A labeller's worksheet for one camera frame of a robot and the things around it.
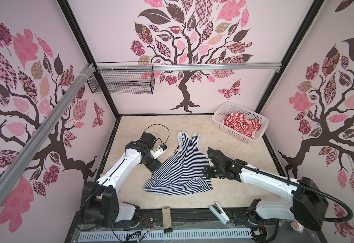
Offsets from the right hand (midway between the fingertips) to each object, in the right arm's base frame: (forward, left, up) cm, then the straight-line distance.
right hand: (203, 170), depth 83 cm
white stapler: (-20, -6, -5) cm, 22 cm away
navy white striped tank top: (+1, +12, -5) cm, 13 cm away
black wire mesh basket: (+73, +59, +11) cm, 95 cm away
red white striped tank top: (+37, -29, 0) cm, 47 cm away
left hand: (+3, +29, +2) cm, 29 cm away
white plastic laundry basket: (+52, -25, -1) cm, 58 cm away
